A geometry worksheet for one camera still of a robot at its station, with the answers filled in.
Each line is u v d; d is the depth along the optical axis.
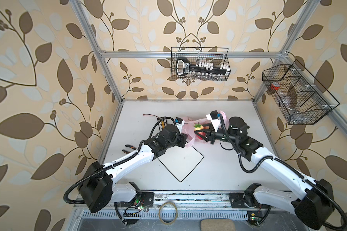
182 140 0.70
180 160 0.91
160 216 0.67
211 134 0.62
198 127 0.68
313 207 0.38
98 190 0.40
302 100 0.73
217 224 0.65
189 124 0.84
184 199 0.76
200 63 0.82
